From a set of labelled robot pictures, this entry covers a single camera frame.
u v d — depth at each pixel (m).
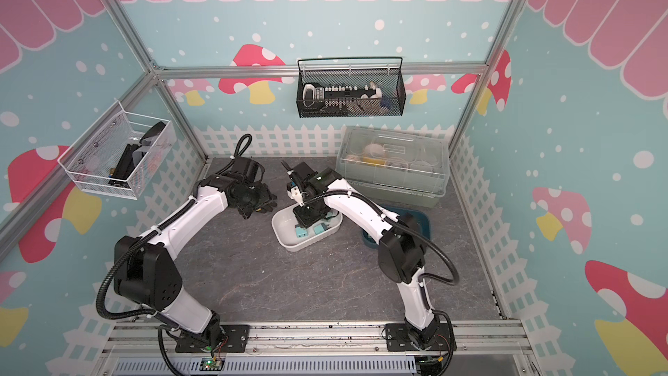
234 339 0.75
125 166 0.71
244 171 0.69
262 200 0.79
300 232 0.94
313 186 0.60
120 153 0.73
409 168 0.95
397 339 0.75
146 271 0.44
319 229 0.93
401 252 0.49
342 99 0.87
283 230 0.97
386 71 0.90
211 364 0.71
